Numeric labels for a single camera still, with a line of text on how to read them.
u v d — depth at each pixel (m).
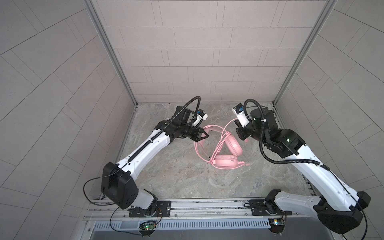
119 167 0.41
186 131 0.63
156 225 0.67
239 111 0.55
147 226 0.64
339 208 0.38
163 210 0.71
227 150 0.60
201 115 0.66
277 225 0.68
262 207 0.71
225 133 0.64
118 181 0.39
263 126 0.46
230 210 0.72
